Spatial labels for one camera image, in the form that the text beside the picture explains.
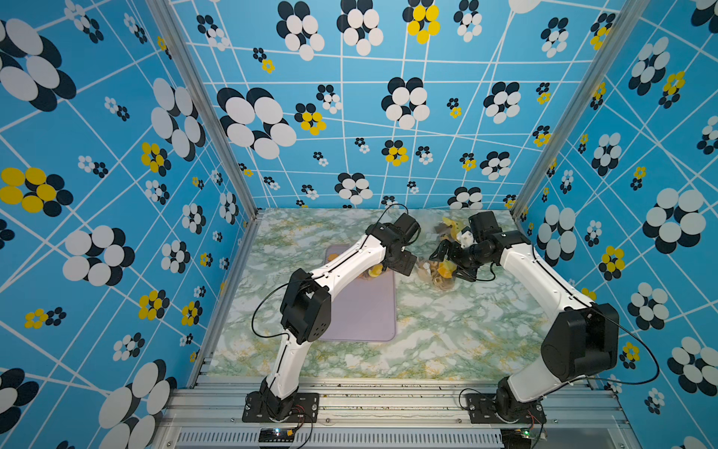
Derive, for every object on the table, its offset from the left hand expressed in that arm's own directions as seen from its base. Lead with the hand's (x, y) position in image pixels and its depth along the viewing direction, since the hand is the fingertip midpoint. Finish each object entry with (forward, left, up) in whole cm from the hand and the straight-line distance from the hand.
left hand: (400, 259), depth 89 cm
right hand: (-3, -13, +3) cm, 14 cm away
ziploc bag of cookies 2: (0, -15, -10) cm, 18 cm away
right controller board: (-46, -28, -14) cm, 55 cm away
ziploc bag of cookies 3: (+21, -21, -9) cm, 31 cm away
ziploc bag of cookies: (0, +9, -7) cm, 12 cm away
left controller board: (-45, +34, -16) cm, 59 cm away
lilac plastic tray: (-10, +11, -16) cm, 22 cm away
